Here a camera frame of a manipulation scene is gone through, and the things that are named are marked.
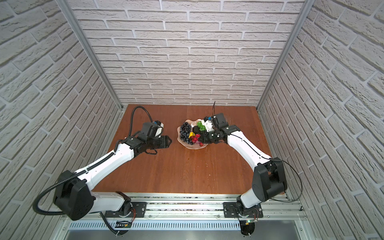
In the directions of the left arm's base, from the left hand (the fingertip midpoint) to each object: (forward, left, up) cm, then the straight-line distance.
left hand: (168, 138), depth 83 cm
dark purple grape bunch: (+11, -9, -9) cm, 16 cm away
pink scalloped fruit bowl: (+20, -14, -10) cm, 26 cm away
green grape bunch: (+12, -20, -7) cm, 25 cm away
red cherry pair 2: (+3, -19, -12) cm, 23 cm away
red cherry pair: (+5, -15, -10) cm, 19 cm away
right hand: (0, -18, +1) cm, 18 cm away
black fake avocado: (+13, -16, -10) cm, 23 cm away
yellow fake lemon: (+10, -13, -10) cm, 19 cm away
